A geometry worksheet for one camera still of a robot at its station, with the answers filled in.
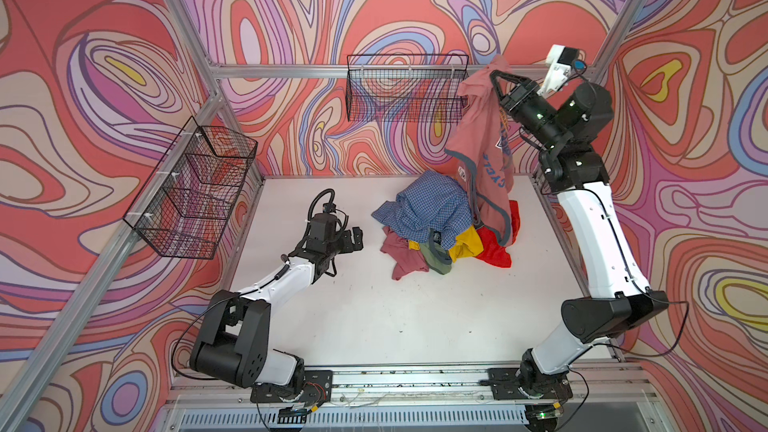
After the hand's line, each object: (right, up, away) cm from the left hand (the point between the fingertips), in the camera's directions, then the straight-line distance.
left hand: (353, 231), depth 91 cm
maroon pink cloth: (+13, -6, +7) cm, 16 cm away
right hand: (+31, +33, -31) cm, 55 cm away
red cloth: (+45, -7, +4) cm, 46 cm away
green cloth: (+26, -8, +3) cm, 27 cm away
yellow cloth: (+35, -4, -3) cm, 35 cm away
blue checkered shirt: (+24, +8, +3) cm, 25 cm away
